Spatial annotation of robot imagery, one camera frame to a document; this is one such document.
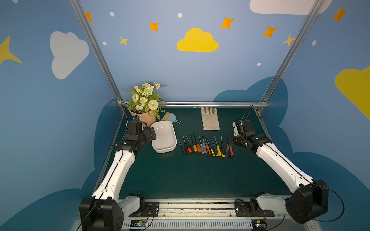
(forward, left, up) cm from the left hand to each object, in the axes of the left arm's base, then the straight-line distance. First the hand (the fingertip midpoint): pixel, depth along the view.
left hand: (145, 130), depth 82 cm
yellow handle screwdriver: (0, -30, -19) cm, 35 cm away
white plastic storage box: (+7, -9, -20) cm, 23 cm away
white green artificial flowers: (+17, +1, +8) cm, 19 cm away
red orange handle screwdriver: (-2, -54, -20) cm, 58 cm away
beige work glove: (+27, -43, -20) cm, 55 cm away
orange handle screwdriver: (+1, -38, -20) cm, 43 cm away
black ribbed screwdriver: (+1, -24, -20) cm, 31 cm away
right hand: (0, -51, -4) cm, 51 cm away
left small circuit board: (-43, 0, -22) cm, 48 cm away
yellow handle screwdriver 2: (+1, -46, -20) cm, 50 cm away
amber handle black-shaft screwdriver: (+2, -32, -20) cm, 38 cm away
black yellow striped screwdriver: (-1, -40, -19) cm, 44 cm away
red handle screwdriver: (-1, -26, -19) cm, 32 cm away
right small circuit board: (-42, -62, -23) cm, 78 cm away
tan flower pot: (+16, +2, -7) cm, 18 cm away
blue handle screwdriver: (-2, -52, -19) cm, 55 cm away
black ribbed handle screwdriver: (-1, -21, -20) cm, 29 cm away
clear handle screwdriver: (+1, -35, -20) cm, 40 cm away
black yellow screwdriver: (+1, -49, -21) cm, 53 cm away
